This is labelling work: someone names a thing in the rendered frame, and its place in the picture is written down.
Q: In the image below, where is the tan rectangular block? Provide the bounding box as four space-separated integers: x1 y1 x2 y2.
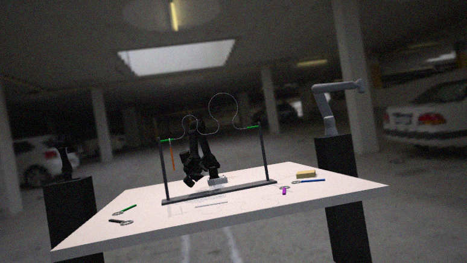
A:
296 170 316 179

